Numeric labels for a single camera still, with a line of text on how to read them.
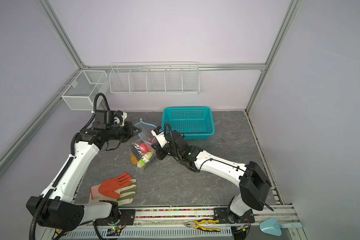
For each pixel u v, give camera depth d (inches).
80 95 30.2
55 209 14.7
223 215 29.1
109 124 22.8
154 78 39.0
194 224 27.9
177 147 22.2
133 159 35.0
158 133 25.3
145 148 34.2
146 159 34.0
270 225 27.8
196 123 44.1
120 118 25.8
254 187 16.6
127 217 29.1
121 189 32.5
